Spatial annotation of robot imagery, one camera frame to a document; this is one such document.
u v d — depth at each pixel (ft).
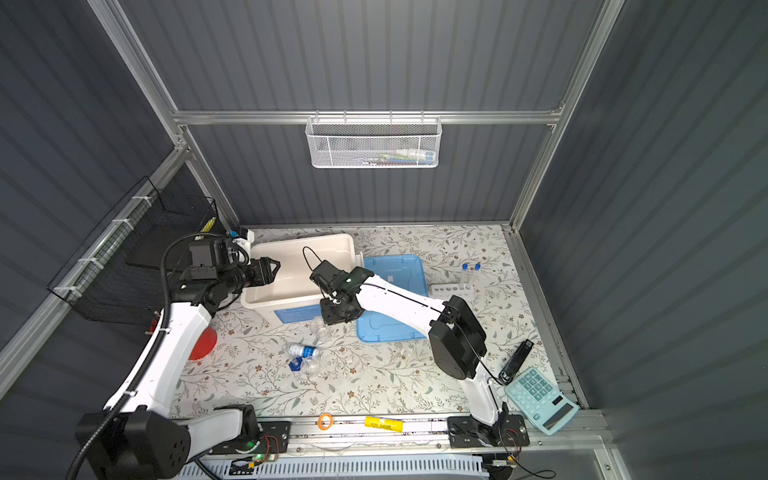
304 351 2.80
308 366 2.79
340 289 2.03
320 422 2.50
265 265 2.30
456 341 1.62
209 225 2.77
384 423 2.43
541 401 2.52
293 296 2.64
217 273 1.90
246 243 2.30
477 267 2.91
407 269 3.51
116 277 2.28
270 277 2.41
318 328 2.99
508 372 2.59
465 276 2.97
